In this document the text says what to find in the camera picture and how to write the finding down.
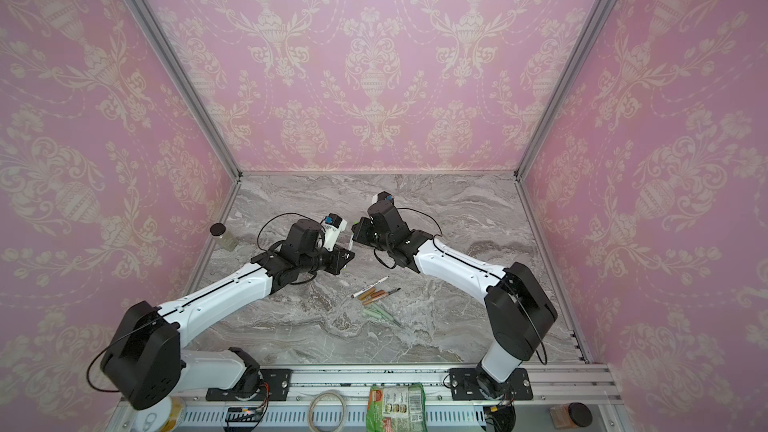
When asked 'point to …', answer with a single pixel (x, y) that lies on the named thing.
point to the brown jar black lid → (571, 415)
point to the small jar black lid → (217, 229)
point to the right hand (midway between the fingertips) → (350, 231)
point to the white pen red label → (369, 287)
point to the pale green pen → (385, 313)
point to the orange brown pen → (379, 295)
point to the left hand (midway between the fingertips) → (354, 254)
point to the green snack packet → (396, 408)
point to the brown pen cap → (366, 294)
